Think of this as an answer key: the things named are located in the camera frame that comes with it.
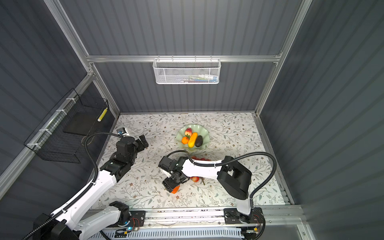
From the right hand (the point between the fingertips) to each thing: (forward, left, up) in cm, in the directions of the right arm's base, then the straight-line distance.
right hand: (172, 186), depth 82 cm
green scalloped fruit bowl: (+39, -16, +1) cm, 42 cm away
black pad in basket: (+23, +46, +28) cm, 59 cm away
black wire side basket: (+14, +51, +28) cm, 60 cm away
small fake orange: (+30, -6, +2) cm, 30 cm away
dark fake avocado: (+29, -15, +1) cm, 33 cm away
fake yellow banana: (+32, -11, +1) cm, 33 cm away
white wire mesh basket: (+77, -6, +24) cm, 81 cm away
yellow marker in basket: (+30, +38, +27) cm, 56 cm away
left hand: (+19, +18, +19) cm, 33 cm away
